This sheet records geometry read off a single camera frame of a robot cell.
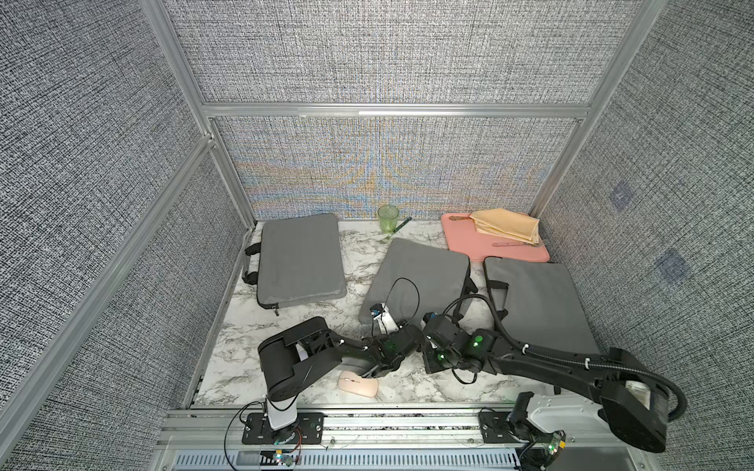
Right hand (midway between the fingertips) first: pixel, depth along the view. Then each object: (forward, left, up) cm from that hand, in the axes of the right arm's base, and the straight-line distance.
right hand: (420, 354), depth 81 cm
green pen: (+56, 0, -6) cm, 56 cm away
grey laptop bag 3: (+17, -39, -2) cm, 43 cm away
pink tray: (+45, -21, -4) cm, 50 cm away
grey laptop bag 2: (+13, +2, +18) cm, 22 cm away
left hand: (+10, 0, -1) cm, 10 cm away
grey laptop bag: (+36, +41, -5) cm, 55 cm away
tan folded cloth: (+54, -41, -4) cm, 68 cm away
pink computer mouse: (-6, +19, -2) cm, 20 cm away
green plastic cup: (+51, +8, +3) cm, 51 cm away
